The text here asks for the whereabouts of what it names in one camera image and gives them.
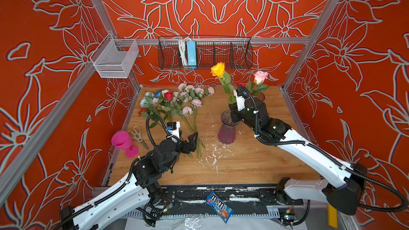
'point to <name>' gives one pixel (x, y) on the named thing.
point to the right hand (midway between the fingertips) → (231, 101)
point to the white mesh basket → (114, 58)
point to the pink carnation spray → (186, 99)
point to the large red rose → (168, 95)
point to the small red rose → (241, 83)
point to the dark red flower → (142, 109)
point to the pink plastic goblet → (122, 140)
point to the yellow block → (332, 216)
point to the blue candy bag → (222, 210)
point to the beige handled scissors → (136, 133)
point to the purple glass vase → (227, 132)
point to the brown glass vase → (261, 97)
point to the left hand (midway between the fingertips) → (190, 132)
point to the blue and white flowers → (155, 104)
